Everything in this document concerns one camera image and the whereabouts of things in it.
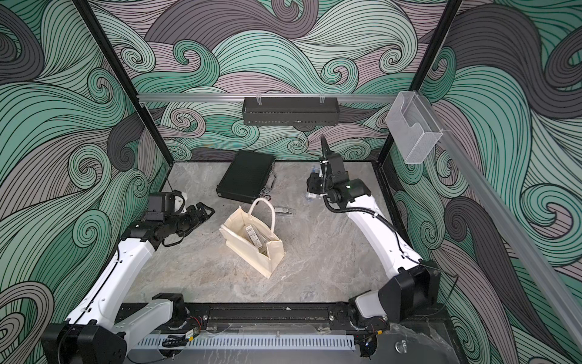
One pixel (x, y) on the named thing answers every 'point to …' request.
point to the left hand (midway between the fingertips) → (206, 213)
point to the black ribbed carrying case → (250, 177)
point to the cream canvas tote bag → (242, 250)
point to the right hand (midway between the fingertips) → (308, 181)
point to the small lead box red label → (314, 183)
